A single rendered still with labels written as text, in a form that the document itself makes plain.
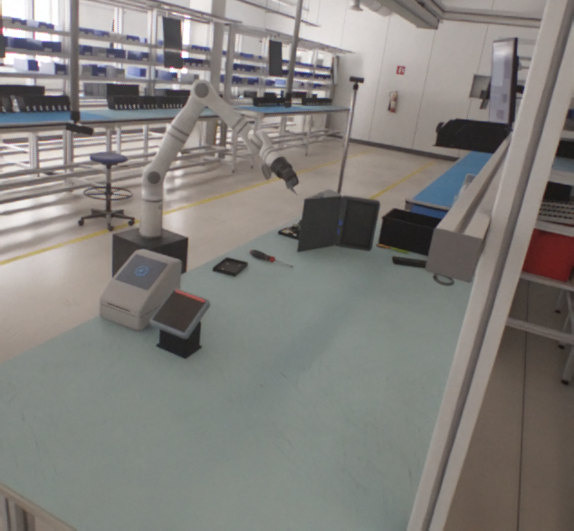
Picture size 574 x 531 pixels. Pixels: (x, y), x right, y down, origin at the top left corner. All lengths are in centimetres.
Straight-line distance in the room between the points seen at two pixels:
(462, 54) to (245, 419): 1245
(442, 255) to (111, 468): 66
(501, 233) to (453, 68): 1259
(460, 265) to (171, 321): 79
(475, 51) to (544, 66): 1254
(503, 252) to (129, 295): 92
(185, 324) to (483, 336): 70
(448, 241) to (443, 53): 1275
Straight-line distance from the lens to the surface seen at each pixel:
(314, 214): 190
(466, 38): 1318
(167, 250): 232
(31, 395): 112
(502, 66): 302
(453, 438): 74
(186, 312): 118
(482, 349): 65
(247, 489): 91
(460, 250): 51
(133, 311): 128
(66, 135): 624
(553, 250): 351
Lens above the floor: 165
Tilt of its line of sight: 19 degrees down
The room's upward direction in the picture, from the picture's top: 8 degrees clockwise
